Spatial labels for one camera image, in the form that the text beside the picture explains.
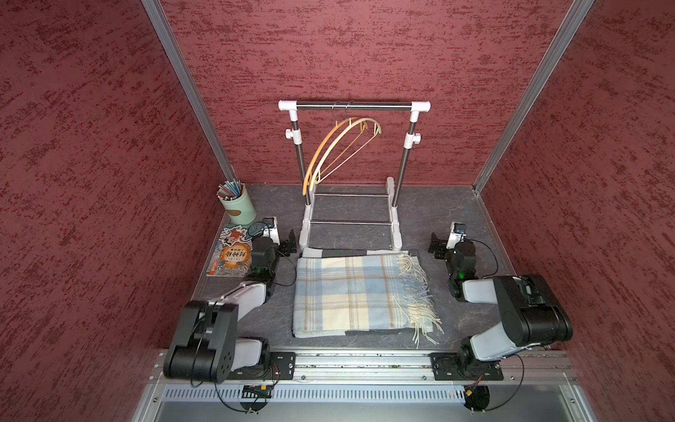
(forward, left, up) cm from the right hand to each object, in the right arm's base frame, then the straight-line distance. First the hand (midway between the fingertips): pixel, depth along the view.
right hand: (444, 237), depth 94 cm
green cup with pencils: (+13, +77, +10) cm, 79 cm away
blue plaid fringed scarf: (-19, +41, -4) cm, 45 cm away
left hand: (0, +60, +6) cm, 60 cm away
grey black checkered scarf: (-2, +36, -6) cm, 37 cm away
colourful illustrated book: (-2, +80, -6) cm, 80 cm away
